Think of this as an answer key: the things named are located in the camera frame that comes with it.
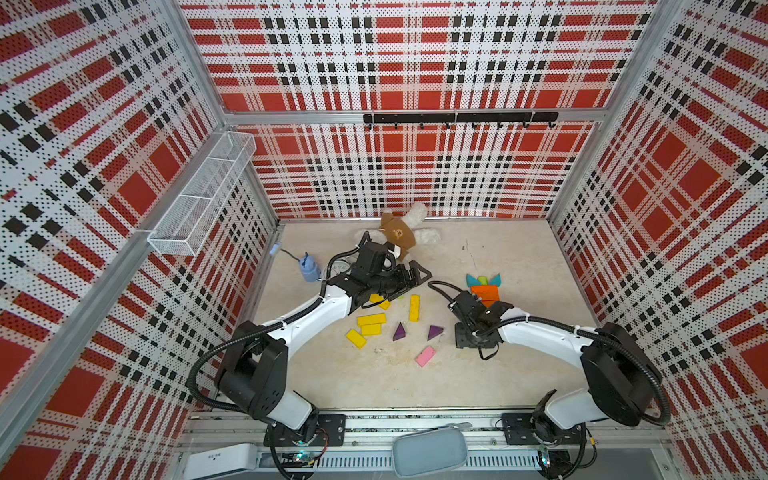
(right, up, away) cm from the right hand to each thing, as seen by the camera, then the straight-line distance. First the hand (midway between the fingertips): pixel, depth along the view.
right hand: (472, 338), depth 87 cm
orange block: (+6, +11, +12) cm, 18 cm away
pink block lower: (-14, -5, -1) cm, 15 cm away
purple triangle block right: (-11, +1, +3) cm, 12 cm away
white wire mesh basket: (-89, +34, +4) cm, 95 cm away
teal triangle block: (+3, +15, +14) cm, 21 cm away
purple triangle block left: (-22, +1, +1) cm, 22 cm away
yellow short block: (-31, +1, +4) cm, 31 cm away
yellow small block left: (-35, -1, +3) cm, 35 cm away
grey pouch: (-14, -21, -18) cm, 31 cm away
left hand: (-15, +18, -6) cm, 24 cm away
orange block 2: (+9, +9, +11) cm, 17 cm away
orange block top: (+9, +13, +14) cm, 21 cm away
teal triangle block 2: (+12, +16, +14) cm, 24 cm away
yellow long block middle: (-31, +4, +6) cm, 32 cm away
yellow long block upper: (-27, +15, -21) cm, 37 cm away
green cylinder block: (+8, +16, +15) cm, 23 cm away
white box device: (-60, -20, -22) cm, 67 cm away
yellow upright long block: (-17, +7, +9) cm, 20 cm away
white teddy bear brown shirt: (-20, +33, +21) cm, 44 cm away
